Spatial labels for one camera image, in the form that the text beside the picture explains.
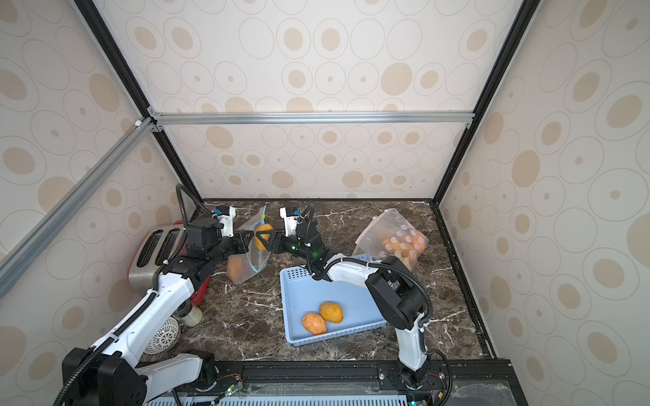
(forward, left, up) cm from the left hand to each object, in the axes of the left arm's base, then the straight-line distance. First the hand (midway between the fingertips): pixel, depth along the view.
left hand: (260, 230), depth 79 cm
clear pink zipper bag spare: (+12, -45, -18) cm, 50 cm away
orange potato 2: (-5, +10, -14) cm, 18 cm away
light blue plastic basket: (-10, -12, -25) cm, 29 cm away
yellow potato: (-19, -23, -19) cm, 35 cm away
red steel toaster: (-3, +38, -8) cm, 39 cm away
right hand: (+2, -3, -2) cm, 5 cm away
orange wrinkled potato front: (-22, -17, -19) cm, 34 cm away
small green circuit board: (-40, +6, -22) cm, 46 cm away
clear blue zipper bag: (-2, +4, -13) cm, 14 cm away
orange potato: (0, -1, +1) cm, 1 cm away
